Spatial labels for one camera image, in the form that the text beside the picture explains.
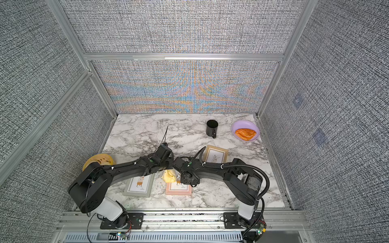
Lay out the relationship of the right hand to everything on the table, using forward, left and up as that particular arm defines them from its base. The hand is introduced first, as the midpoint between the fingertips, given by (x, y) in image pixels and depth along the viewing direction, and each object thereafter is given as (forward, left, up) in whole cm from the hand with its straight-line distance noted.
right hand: (187, 179), depth 87 cm
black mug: (+33, -16, +7) cm, 37 cm away
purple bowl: (+41, -44, -1) cm, 60 cm away
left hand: (+10, +7, +3) cm, 12 cm away
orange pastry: (+30, -40, +3) cm, 50 cm away
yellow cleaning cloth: (0, +9, +5) cm, 11 cm away
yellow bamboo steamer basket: (+12, +51, +3) cm, 53 cm away
